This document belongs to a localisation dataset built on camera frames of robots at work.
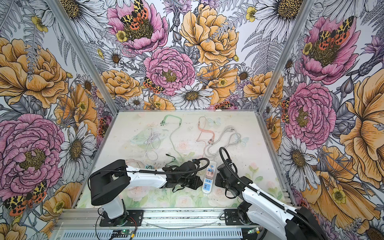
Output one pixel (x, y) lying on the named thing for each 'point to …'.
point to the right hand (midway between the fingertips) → (218, 184)
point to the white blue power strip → (210, 171)
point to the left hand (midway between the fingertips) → (200, 187)
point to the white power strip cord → (228, 137)
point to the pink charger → (209, 175)
